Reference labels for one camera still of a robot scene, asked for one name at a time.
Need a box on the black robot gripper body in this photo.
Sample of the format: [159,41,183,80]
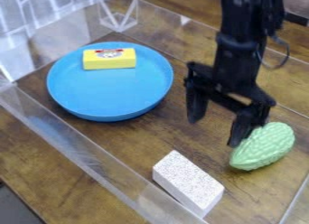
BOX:
[185,33,277,110]

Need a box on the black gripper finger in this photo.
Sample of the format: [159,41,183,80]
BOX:
[229,104,270,147]
[186,82,209,124]

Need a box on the green bumpy gourd toy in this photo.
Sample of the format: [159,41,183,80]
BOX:
[229,122,296,171]

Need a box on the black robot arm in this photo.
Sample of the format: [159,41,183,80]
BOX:
[185,0,284,147]

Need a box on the blue round plastic tray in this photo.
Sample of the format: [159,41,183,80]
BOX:
[46,42,174,122]

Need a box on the yellow rectangular block with label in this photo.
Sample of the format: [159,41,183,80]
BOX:
[82,48,137,70]

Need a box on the white speckled rectangular block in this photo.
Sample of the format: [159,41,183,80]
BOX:
[153,150,225,218]

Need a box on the clear acrylic enclosure wall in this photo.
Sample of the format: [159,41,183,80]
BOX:
[0,0,309,224]

